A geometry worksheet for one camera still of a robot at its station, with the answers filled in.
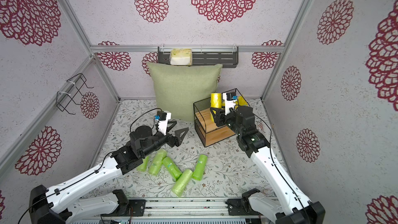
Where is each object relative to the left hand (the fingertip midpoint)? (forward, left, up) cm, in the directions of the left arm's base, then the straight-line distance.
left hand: (181, 126), depth 69 cm
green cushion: (+27, +4, -1) cm, 27 cm away
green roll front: (-17, +1, -27) cm, 32 cm away
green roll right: (-12, -7, -26) cm, 30 cm away
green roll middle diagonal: (-12, +5, -25) cm, 28 cm away
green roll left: (-9, +16, -26) cm, 32 cm away
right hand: (+8, -15, +5) cm, 17 cm away
